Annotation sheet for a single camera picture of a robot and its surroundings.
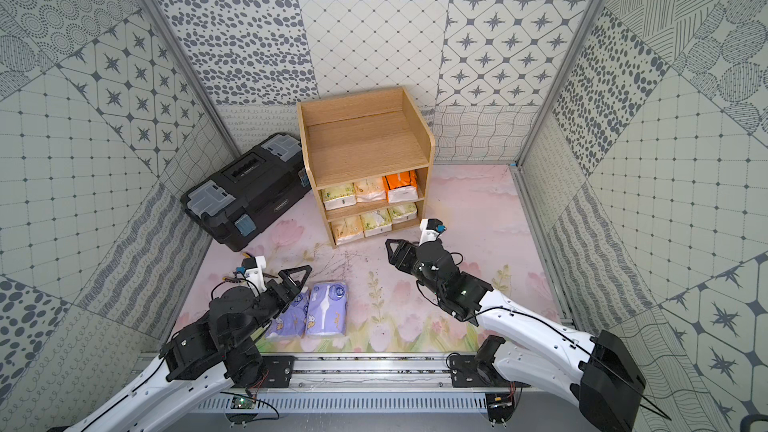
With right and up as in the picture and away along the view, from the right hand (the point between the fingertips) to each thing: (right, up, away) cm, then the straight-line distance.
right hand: (395, 247), depth 77 cm
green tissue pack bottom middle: (-6, +5, +18) cm, 20 cm away
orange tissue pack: (+2, +16, +6) cm, 17 cm away
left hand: (-21, -4, -8) cm, 23 cm away
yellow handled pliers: (-49, -12, +11) cm, 52 cm away
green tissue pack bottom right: (+2, +8, +21) cm, 22 cm away
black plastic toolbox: (-48, +11, +9) cm, 50 cm away
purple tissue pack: (-28, -20, 0) cm, 34 cm away
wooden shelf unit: (-10, +31, +7) cm, 33 cm away
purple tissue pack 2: (-18, -17, +2) cm, 25 cm away
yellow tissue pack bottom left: (-15, +2, +17) cm, 23 cm away
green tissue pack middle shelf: (-16, +13, +5) cm, 21 cm away
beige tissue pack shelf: (-7, +15, +8) cm, 19 cm away
